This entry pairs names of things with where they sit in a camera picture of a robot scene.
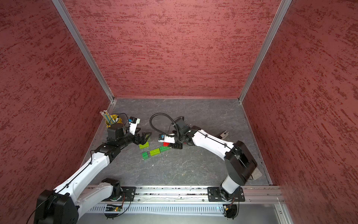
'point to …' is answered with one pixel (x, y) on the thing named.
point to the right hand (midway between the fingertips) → (170, 143)
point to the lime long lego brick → (146, 145)
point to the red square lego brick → (166, 144)
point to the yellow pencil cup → (117, 118)
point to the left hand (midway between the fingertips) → (145, 133)
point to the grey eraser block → (223, 135)
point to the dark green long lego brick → (163, 148)
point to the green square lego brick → (145, 156)
